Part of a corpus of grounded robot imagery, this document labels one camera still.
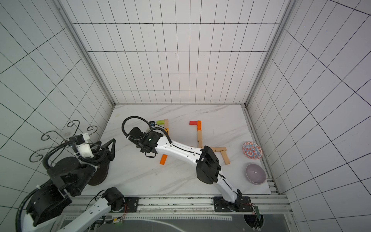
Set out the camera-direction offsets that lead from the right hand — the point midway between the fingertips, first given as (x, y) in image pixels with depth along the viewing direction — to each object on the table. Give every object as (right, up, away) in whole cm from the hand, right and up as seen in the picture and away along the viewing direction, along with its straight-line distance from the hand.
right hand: (146, 136), depth 82 cm
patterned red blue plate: (+67, -11, +10) cm, 69 cm away
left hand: (-10, 0, -22) cm, 24 cm away
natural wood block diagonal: (+33, -7, +13) cm, 36 cm away
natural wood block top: (+8, +6, +24) cm, 26 cm away
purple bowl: (+64, -22, 0) cm, 68 cm away
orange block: (+33, +5, +24) cm, 41 cm away
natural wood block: (+33, -3, +18) cm, 38 cm away
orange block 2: (+9, -16, +7) cm, 19 cm away
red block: (+29, +6, +24) cm, 38 cm away
